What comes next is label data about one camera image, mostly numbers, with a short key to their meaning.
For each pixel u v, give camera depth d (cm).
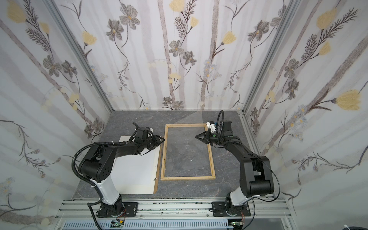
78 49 84
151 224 70
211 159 91
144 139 80
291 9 69
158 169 88
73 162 47
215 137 76
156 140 88
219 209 73
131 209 74
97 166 49
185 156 95
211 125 84
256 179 45
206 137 76
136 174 87
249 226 70
